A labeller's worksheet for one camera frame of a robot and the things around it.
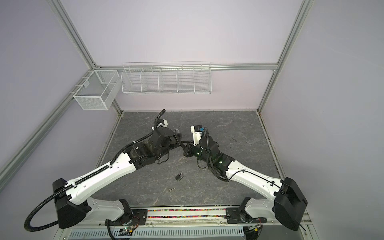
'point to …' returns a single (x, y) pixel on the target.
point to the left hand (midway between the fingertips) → (181, 138)
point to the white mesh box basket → (99, 91)
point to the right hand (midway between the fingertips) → (179, 143)
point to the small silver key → (173, 188)
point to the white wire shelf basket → (166, 78)
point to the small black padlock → (178, 178)
